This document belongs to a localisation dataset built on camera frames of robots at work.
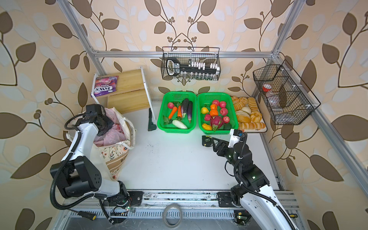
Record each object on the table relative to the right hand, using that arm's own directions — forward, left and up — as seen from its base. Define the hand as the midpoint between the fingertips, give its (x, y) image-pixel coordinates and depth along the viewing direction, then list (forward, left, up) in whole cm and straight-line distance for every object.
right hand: (216, 141), depth 72 cm
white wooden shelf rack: (+43, +54, -4) cm, 69 cm away
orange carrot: (+37, +26, -19) cm, 49 cm away
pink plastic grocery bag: (+7, +54, -1) cm, 54 cm away
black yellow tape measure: (+11, +2, -19) cm, 22 cm away
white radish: (+23, +21, -17) cm, 35 cm away
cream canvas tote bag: (-5, +54, -3) cm, 54 cm away
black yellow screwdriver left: (-27, +67, -21) cm, 75 cm away
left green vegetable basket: (+50, +23, -15) cm, 57 cm away
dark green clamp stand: (+24, +41, -19) cm, 51 cm away
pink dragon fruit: (+21, -5, -13) cm, 25 cm away
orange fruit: (+34, -5, -16) cm, 38 cm away
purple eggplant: (+37, +13, -18) cm, 44 cm away
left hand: (+15, +62, -2) cm, 63 cm away
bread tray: (+29, -32, -18) cm, 46 cm away
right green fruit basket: (+47, +1, -15) cm, 49 cm away
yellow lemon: (+36, +1, -17) cm, 40 cm away
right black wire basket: (+16, -38, +13) cm, 43 cm away
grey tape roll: (-32, +20, -18) cm, 42 cm away
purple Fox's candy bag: (+31, +61, +14) cm, 70 cm away
